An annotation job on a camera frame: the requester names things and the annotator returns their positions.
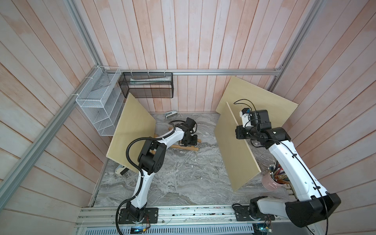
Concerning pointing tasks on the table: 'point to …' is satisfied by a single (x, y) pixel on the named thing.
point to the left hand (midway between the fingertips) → (194, 145)
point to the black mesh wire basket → (147, 84)
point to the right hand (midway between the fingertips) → (235, 129)
